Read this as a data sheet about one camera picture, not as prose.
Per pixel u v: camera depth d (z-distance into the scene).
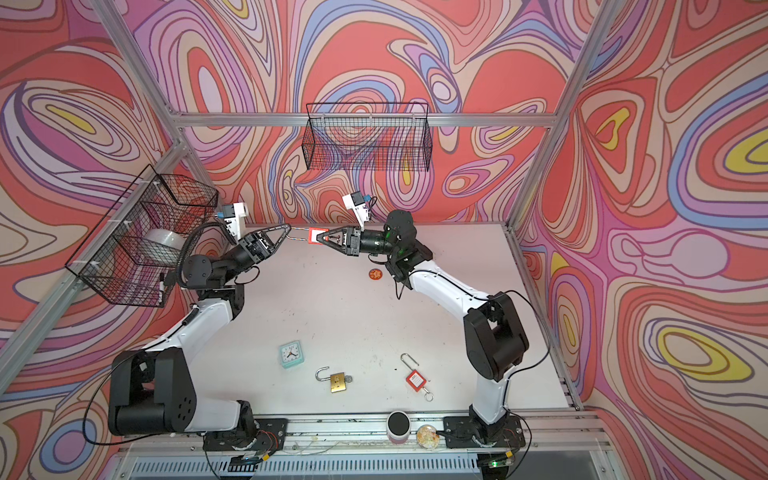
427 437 0.73
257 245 0.64
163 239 0.73
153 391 0.42
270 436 0.72
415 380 0.80
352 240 0.63
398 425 0.71
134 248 0.68
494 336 0.47
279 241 0.67
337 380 0.80
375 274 1.05
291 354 0.85
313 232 0.66
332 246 0.67
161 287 0.72
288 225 0.67
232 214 0.64
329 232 0.67
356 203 0.65
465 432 0.73
